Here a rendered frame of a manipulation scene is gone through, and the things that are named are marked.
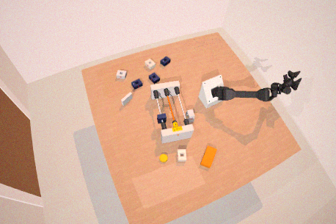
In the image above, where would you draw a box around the orange rectangular block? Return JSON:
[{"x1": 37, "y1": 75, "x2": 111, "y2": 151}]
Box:
[{"x1": 200, "y1": 146, "x2": 217, "y2": 168}]

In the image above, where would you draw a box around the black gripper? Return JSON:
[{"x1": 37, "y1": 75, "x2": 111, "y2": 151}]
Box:
[{"x1": 283, "y1": 71, "x2": 302, "y2": 90}]

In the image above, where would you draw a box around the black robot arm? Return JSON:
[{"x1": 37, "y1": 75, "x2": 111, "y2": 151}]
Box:
[{"x1": 211, "y1": 82, "x2": 291, "y2": 102}]

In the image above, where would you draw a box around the yellow round disc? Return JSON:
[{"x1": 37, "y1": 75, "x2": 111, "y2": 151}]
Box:
[{"x1": 159, "y1": 154, "x2": 168, "y2": 162}]

